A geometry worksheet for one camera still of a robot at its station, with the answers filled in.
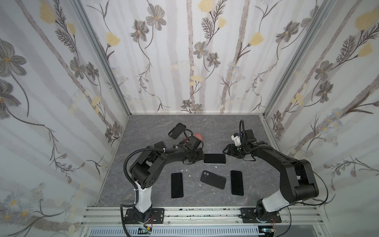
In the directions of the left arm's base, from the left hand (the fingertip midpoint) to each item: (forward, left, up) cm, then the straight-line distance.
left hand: (202, 154), depth 94 cm
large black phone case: (-16, -6, -3) cm, 17 cm away
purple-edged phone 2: (-19, +16, -3) cm, 25 cm away
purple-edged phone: (-3, -8, -1) cm, 9 cm away
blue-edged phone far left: (+10, +29, -5) cm, 31 cm away
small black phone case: (+23, +17, -5) cm, 29 cm away
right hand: (0, -13, +6) cm, 14 cm away
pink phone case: (+18, +1, -5) cm, 18 cm away
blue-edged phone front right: (-19, -19, -3) cm, 27 cm away
